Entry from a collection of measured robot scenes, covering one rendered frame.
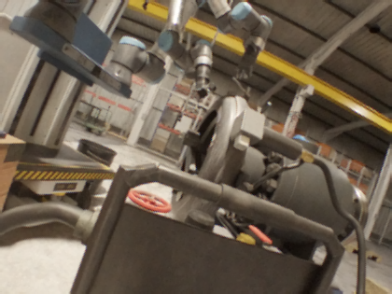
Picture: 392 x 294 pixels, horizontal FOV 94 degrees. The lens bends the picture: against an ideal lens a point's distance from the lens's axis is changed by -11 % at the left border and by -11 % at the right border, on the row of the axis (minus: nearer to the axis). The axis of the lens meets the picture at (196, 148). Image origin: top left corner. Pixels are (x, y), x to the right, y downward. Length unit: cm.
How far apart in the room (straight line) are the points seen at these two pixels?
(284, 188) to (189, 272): 77
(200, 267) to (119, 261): 11
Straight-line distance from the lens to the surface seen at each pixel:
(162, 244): 30
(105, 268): 33
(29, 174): 91
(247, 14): 113
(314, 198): 115
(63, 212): 35
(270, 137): 79
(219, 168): 79
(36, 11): 98
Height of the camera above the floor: 59
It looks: 2 degrees up
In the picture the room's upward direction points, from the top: 23 degrees clockwise
